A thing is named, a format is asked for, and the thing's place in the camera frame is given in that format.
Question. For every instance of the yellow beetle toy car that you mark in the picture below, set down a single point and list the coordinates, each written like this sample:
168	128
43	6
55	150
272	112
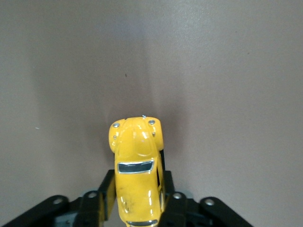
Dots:
136	184

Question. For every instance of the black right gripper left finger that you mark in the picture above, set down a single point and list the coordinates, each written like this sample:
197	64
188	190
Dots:
92	208

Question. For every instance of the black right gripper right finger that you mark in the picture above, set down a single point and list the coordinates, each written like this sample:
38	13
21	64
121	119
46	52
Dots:
177	210

